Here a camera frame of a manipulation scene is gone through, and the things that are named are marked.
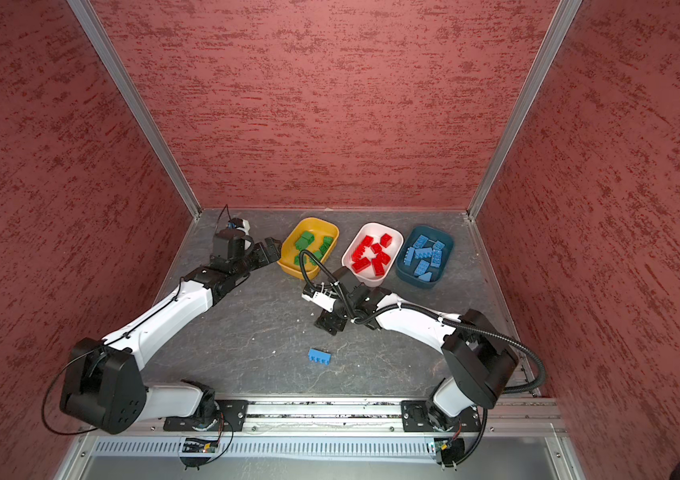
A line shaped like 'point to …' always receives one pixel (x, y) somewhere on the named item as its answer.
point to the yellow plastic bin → (315, 235)
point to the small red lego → (376, 248)
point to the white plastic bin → (371, 251)
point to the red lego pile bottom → (386, 240)
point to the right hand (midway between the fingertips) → (324, 315)
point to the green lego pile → (304, 241)
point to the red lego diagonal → (358, 252)
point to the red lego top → (384, 257)
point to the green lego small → (327, 242)
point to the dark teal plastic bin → (424, 256)
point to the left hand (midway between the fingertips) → (271, 252)
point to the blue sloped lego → (426, 277)
